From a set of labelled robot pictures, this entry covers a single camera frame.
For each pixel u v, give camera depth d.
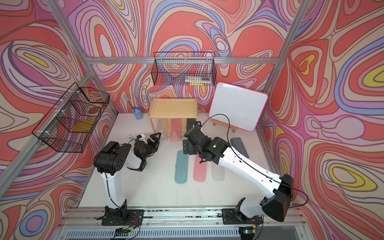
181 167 0.91
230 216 0.73
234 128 1.05
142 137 0.93
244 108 1.00
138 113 1.12
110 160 0.54
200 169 0.89
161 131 1.03
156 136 0.93
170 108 0.95
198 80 0.82
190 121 1.08
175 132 1.05
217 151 0.47
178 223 0.73
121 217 0.66
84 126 0.72
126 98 1.16
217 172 0.88
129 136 1.04
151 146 0.90
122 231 0.71
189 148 0.65
